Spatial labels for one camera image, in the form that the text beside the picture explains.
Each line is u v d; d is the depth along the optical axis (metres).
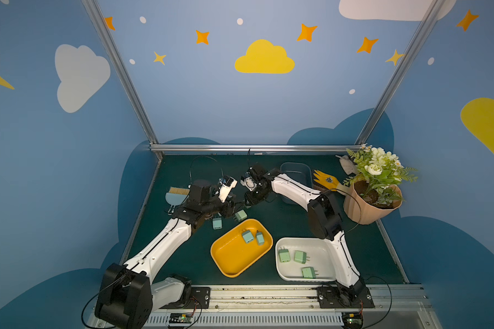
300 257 0.82
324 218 0.58
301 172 1.11
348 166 1.15
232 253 0.85
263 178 0.74
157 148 1.17
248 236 0.88
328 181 1.07
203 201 0.63
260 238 0.86
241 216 0.95
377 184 0.82
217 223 0.92
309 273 0.78
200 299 0.74
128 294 0.39
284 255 0.83
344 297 0.65
